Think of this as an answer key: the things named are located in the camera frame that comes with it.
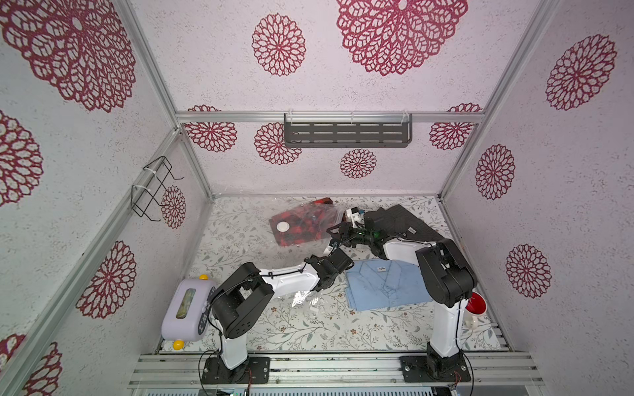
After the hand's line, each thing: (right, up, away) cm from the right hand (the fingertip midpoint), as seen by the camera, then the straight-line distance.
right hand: (327, 230), depth 93 cm
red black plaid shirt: (-7, +2, +16) cm, 18 cm away
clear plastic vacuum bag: (-7, -24, -5) cm, 26 cm away
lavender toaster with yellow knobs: (-44, -27, -18) cm, 55 cm away
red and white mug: (+49, -25, -11) cm, 56 cm away
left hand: (-2, -13, -1) cm, 13 cm away
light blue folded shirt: (+19, -19, -3) cm, 28 cm away
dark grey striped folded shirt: (+32, +3, +16) cm, 36 cm away
